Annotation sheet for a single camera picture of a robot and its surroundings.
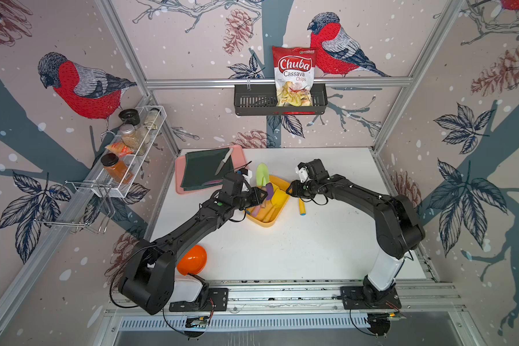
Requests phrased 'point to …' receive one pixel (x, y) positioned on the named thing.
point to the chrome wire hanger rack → (81, 207)
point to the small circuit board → (197, 321)
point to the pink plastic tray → (237, 158)
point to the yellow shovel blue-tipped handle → (302, 207)
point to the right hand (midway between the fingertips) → (289, 190)
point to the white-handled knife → (224, 161)
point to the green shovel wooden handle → (262, 176)
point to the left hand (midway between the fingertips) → (270, 190)
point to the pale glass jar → (151, 120)
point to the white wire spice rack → (114, 179)
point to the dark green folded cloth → (200, 166)
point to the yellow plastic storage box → (267, 213)
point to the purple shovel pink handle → (269, 193)
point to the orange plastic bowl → (193, 261)
